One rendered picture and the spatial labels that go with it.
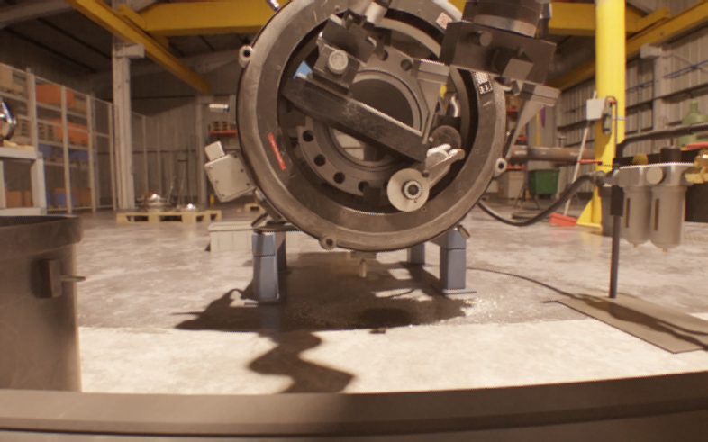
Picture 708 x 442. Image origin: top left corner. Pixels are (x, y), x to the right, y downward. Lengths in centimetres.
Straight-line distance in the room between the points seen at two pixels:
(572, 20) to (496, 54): 1445
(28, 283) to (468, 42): 48
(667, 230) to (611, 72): 348
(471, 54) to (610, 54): 421
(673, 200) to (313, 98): 100
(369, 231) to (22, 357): 73
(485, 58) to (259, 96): 61
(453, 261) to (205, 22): 1278
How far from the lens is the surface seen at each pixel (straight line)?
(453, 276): 138
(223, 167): 95
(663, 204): 123
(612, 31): 473
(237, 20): 1327
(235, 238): 249
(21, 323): 35
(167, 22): 1410
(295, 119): 103
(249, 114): 93
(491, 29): 47
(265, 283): 128
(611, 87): 455
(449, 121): 111
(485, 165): 101
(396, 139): 91
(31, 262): 35
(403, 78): 111
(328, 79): 86
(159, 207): 576
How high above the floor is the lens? 39
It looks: 5 degrees down
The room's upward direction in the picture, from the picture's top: 1 degrees counter-clockwise
